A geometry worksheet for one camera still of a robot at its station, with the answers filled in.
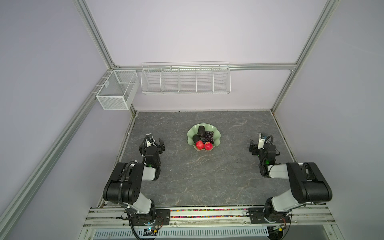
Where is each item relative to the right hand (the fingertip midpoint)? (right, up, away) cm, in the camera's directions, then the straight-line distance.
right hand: (260, 142), depth 93 cm
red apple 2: (-33, -2, -2) cm, 33 cm away
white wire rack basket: (-47, +42, +5) cm, 63 cm away
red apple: (-38, -2, -2) cm, 38 cm away
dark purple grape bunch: (-32, +4, +6) cm, 33 cm away
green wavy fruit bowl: (-42, +7, +10) cm, 44 cm away
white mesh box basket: (-93, +34, +7) cm, 100 cm away
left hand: (-67, +1, -2) cm, 67 cm away
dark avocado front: (-40, +2, +6) cm, 41 cm away
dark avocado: (-37, +7, +7) cm, 38 cm away
